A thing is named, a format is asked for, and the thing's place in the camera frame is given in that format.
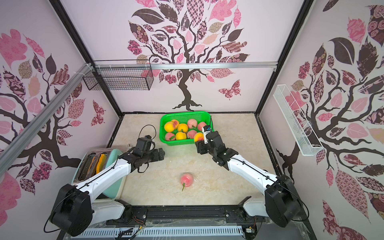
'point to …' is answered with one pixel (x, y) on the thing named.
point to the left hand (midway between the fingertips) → (157, 156)
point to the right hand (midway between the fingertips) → (200, 143)
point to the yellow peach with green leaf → (183, 126)
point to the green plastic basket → (183, 118)
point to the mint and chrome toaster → (92, 161)
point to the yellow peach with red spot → (175, 124)
